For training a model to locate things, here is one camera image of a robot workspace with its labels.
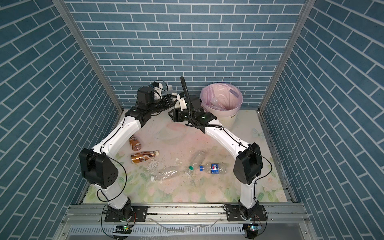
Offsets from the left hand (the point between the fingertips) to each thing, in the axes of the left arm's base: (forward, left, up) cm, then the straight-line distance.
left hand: (180, 99), depth 79 cm
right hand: (-5, +3, -5) cm, 8 cm away
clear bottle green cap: (-17, -10, -37) cm, 42 cm away
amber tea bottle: (-19, +24, -29) cm, 43 cm away
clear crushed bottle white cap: (-28, +8, -32) cm, 43 cm away
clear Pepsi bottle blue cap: (-27, -19, -29) cm, 43 cm away
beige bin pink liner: (+19, -28, -17) cm, 38 cm away
